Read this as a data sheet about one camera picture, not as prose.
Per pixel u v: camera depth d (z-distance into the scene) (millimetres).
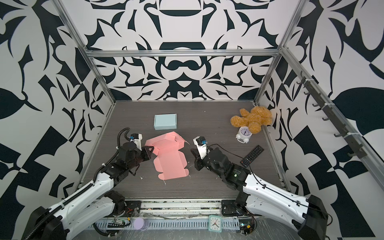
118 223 708
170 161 811
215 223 688
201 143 605
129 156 630
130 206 752
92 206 567
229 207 744
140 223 634
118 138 605
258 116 1016
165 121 1025
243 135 988
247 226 709
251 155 904
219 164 532
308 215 412
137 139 742
